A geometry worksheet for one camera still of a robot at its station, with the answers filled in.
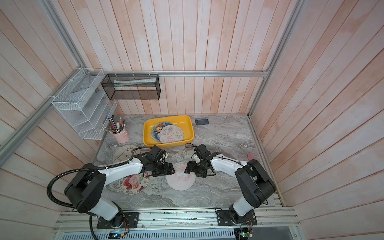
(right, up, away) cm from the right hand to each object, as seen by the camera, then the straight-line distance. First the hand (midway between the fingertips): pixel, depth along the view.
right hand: (190, 172), depth 88 cm
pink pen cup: (-45, +25, +3) cm, 52 cm away
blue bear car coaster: (-25, +26, +22) cm, 42 cm away
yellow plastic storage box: (-4, +32, +25) cm, 41 cm away
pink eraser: (+40, +8, +9) cm, 42 cm away
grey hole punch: (+10, +32, +28) cm, 44 cm away
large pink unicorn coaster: (-6, -5, -1) cm, 8 cm away
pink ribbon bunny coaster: (-14, +23, +19) cm, 33 cm away
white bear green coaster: (-45, +10, +10) cm, 47 cm away
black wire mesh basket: (-41, +56, +16) cm, 72 cm away
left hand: (-12, -1, -2) cm, 12 cm away
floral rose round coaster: (-33, -6, -3) cm, 33 cm away
